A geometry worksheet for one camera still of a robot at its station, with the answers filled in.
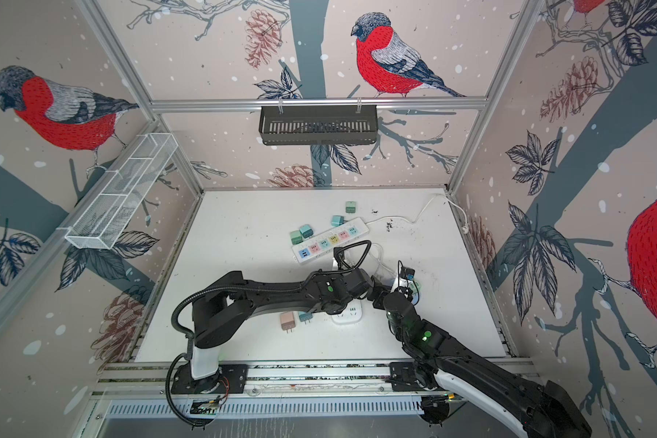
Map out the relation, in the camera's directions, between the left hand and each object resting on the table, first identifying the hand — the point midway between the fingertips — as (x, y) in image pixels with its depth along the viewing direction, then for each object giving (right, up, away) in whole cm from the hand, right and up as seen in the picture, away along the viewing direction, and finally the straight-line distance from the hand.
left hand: (351, 277), depth 86 cm
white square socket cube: (0, -10, -4) cm, 11 cm away
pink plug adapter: (-20, -13, -3) cm, 24 cm away
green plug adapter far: (+1, +23, +28) cm, 36 cm away
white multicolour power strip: (-7, +11, +15) cm, 20 cm away
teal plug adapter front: (-15, -12, -3) cm, 19 cm away
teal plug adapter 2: (-4, +18, +21) cm, 28 cm away
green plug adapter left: (-21, +11, +17) cm, 29 cm away
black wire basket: (-12, +56, +20) cm, 61 cm away
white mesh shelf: (-68, +24, -10) cm, 73 cm away
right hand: (+8, -1, -4) cm, 9 cm away
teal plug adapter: (-16, +14, +18) cm, 28 cm away
